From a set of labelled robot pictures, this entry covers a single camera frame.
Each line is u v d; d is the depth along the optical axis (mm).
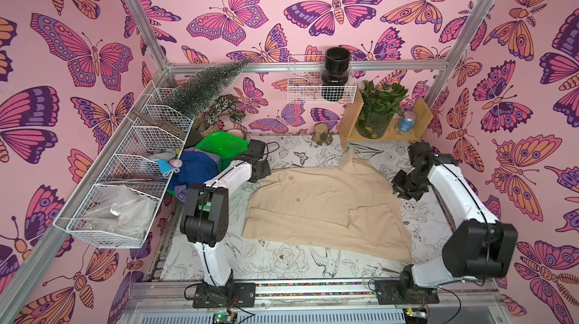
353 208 927
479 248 427
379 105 947
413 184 687
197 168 933
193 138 1074
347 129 1048
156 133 743
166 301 732
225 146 1121
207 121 972
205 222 495
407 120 1068
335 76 816
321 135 1137
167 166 683
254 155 760
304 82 1025
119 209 539
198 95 760
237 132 1211
